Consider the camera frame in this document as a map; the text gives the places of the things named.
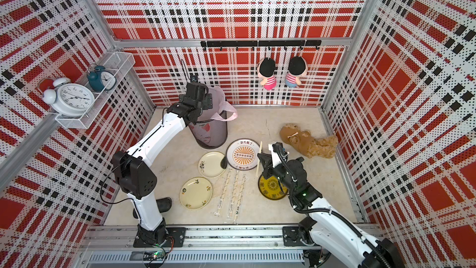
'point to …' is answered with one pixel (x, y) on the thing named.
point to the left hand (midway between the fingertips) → (199, 97)
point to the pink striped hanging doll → (266, 69)
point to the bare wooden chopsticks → (258, 162)
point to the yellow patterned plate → (271, 188)
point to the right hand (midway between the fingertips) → (261, 154)
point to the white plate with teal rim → (242, 154)
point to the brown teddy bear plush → (324, 147)
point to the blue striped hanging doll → (297, 68)
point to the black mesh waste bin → (211, 134)
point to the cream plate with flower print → (209, 164)
